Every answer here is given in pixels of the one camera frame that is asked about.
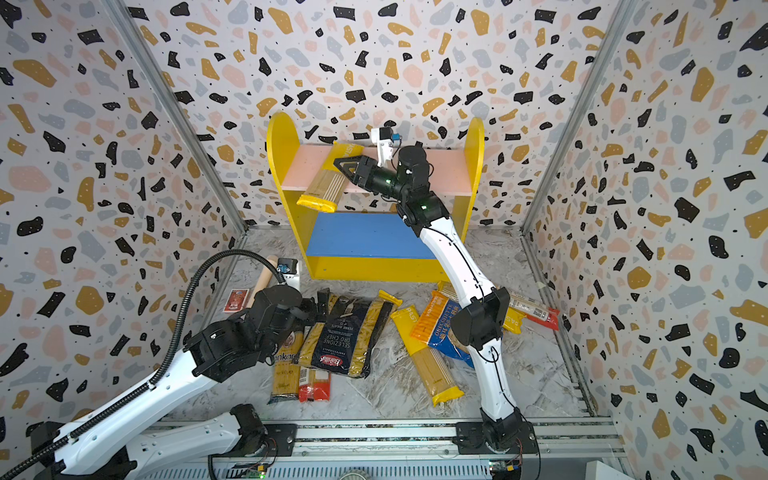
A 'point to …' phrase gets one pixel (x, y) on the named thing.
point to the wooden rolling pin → (264, 278)
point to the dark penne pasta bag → (349, 335)
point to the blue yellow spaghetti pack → (285, 384)
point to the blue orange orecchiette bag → (433, 327)
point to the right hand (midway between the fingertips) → (329, 159)
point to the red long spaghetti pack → (535, 310)
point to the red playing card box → (236, 299)
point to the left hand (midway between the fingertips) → (312, 287)
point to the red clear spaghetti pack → (314, 384)
